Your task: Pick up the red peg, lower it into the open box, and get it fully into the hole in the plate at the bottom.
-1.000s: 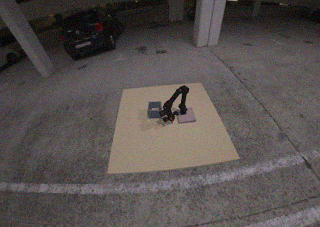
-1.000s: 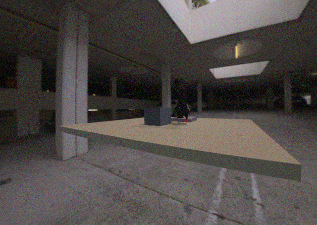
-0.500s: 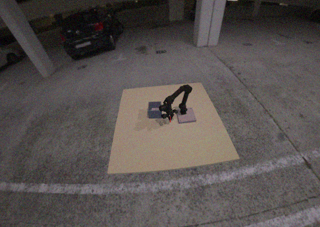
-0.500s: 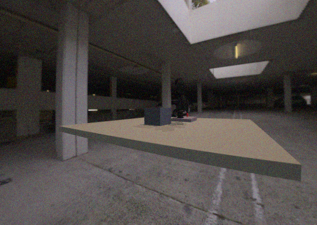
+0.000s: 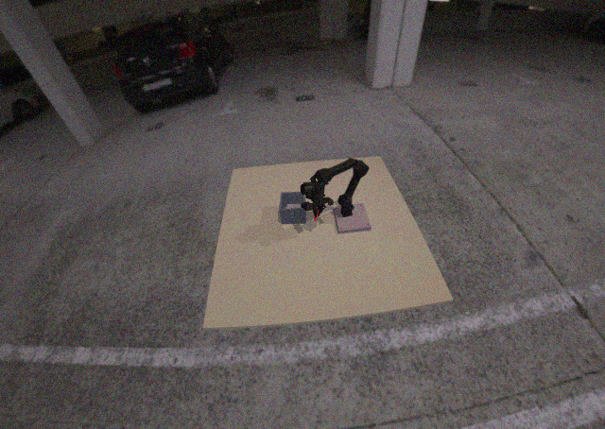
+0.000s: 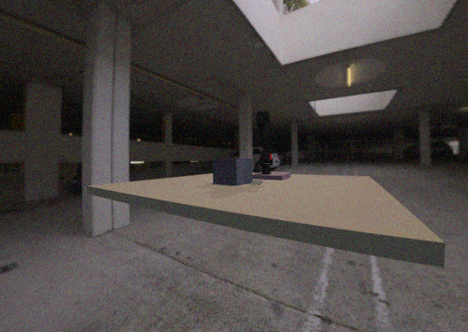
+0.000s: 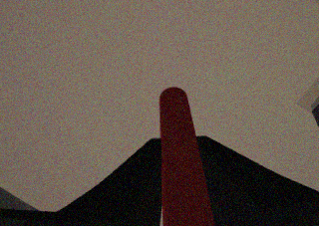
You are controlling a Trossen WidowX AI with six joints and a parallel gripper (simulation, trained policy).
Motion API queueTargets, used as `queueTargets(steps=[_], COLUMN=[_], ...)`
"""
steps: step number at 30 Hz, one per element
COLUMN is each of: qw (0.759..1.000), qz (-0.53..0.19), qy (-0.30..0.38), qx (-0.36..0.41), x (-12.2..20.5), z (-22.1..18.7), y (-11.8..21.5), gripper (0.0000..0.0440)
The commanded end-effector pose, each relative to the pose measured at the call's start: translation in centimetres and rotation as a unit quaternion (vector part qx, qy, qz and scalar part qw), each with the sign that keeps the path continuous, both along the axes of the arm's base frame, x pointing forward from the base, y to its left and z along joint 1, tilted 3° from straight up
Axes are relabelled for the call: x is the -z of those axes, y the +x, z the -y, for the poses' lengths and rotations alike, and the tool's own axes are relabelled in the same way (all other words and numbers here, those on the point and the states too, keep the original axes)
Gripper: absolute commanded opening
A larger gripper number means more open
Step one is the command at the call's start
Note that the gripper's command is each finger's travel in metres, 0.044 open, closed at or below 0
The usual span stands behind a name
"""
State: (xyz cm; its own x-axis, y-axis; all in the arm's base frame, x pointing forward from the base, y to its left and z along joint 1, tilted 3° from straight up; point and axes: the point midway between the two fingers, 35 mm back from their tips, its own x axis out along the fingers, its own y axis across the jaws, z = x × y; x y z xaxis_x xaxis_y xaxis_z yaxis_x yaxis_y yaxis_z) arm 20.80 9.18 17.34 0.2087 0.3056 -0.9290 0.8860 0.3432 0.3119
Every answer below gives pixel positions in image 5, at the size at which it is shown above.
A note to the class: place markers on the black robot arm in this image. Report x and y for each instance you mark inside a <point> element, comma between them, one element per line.
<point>324,175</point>

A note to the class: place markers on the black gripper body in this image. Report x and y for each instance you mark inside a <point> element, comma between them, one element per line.
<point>318,199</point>

